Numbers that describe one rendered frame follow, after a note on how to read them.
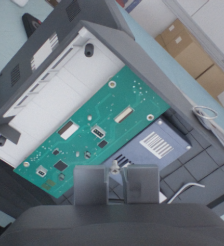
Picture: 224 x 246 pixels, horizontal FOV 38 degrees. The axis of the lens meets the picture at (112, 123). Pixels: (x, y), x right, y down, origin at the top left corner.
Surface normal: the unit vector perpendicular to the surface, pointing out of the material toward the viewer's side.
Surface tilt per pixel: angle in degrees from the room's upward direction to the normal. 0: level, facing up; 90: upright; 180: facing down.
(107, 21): 90
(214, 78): 90
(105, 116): 90
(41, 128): 90
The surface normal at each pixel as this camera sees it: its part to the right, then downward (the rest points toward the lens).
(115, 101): 0.01, 0.55
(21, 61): -0.67, -0.36
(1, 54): 0.70, -0.60
